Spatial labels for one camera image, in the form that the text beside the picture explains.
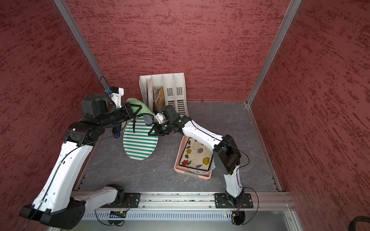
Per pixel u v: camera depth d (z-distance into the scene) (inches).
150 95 36.5
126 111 21.3
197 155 33.8
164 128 27.5
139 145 30.5
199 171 31.1
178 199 29.9
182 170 31.0
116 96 22.1
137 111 24.4
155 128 27.4
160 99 44.7
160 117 29.6
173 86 43.8
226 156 19.2
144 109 25.2
